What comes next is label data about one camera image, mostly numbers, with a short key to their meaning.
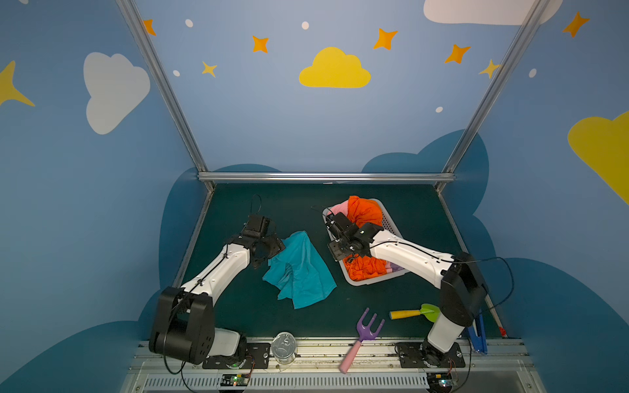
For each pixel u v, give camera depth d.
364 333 0.80
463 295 0.45
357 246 0.60
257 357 0.74
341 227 0.66
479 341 0.76
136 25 0.71
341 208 1.00
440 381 0.71
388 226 0.98
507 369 0.75
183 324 0.42
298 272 0.84
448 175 1.15
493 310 0.88
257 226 0.69
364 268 0.87
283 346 0.72
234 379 0.71
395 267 0.57
